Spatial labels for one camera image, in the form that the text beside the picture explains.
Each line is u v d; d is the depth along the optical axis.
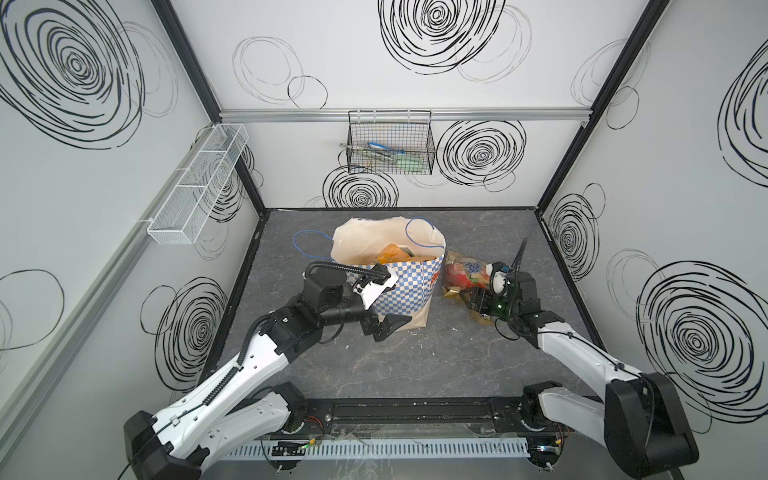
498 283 0.77
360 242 0.90
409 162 0.87
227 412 0.44
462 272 0.94
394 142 0.89
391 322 0.56
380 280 0.55
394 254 1.00
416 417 0.75
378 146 0.91
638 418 0.40
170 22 0.72
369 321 0.58
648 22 0.73
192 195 0.76
